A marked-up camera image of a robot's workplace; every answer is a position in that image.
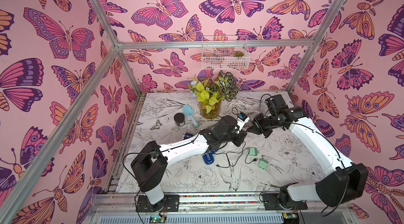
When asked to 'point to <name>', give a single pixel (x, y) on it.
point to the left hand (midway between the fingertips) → (249, 133)
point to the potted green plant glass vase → (210, 93)
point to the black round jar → (179, 119)
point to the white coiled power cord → (243, 107)
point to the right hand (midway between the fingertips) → (247, 126)
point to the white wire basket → (225, 52)
